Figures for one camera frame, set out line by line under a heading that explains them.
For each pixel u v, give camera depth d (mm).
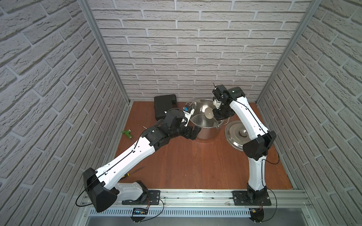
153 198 727
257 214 694
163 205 682
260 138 509
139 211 724
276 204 696
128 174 812
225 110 693
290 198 758
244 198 725
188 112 596
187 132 609
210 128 902
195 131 622
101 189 371
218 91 668
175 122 511
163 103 1199
